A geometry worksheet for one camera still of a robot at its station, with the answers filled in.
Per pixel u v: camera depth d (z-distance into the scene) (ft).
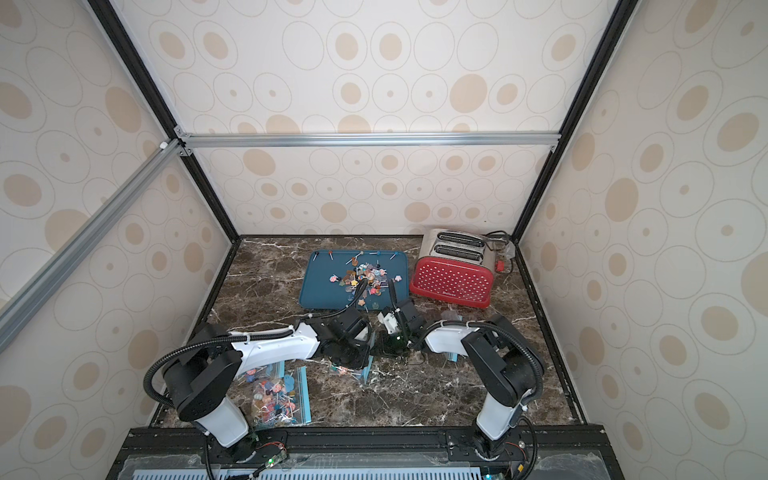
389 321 2.81
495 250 3.13
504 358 1.57
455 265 2.92
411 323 2.42
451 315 3.18
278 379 2.73
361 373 2.74
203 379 1.47
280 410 2.55
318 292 3.38
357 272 3.49
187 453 2.39
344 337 2.25
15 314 1.66
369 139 3.02
